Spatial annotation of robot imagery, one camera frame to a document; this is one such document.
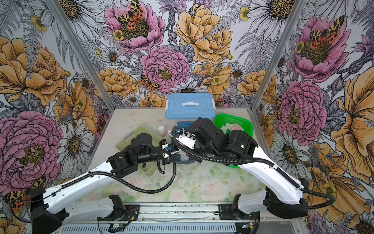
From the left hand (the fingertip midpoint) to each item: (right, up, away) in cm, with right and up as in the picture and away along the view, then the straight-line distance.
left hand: (181, 150), depth 68 cm
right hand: (+4, +3, -8) cm, 10 cm away
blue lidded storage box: (+2, +22, +32) cm, 39 cm away
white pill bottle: (-15, +6, +32) cm, 36 cm away
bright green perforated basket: (+43, +11, +34) cm, 56 cm away
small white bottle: (-10, +6, +33) cm, 35 cm away
